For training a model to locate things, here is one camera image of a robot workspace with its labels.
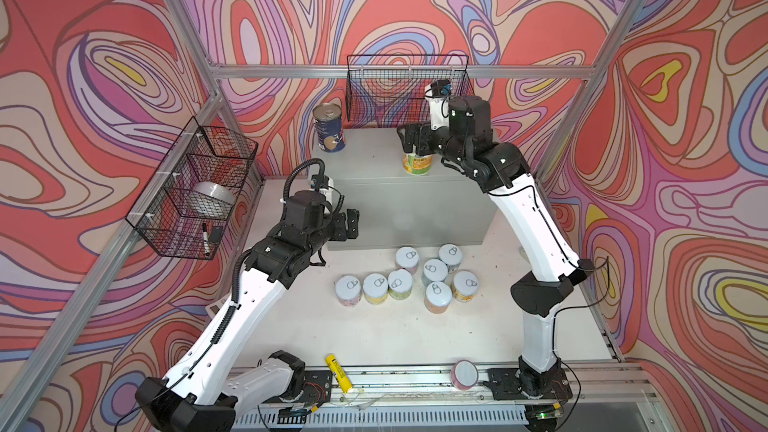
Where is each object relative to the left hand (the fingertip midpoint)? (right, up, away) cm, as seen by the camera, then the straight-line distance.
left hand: (346, 210), depth 72 cm
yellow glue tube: (-2, -41, +2) cm, 41 cm away
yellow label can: (+7, -23, +13) cm, 27 cm away
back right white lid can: (+30, -15, +19) cm, 39 cm away
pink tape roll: (+29, -40, 0) cm, 50 cm away
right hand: (+17, +18, -3) cm, 25 cm away
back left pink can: (+16, -15, +19) cm, 29 cm away
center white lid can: (+24, -18, +16) cm, 35 cm away
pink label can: (-1, -23, +12) cm, 26 cm away
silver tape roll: (-31, +3, -1) cm, 32 cm away
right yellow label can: (+33, -22, +14) cm, 42 cm away
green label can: (+14, -22, +14) cm, 30 cm away
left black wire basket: (-42, 0, -3) cm, 42 cm away
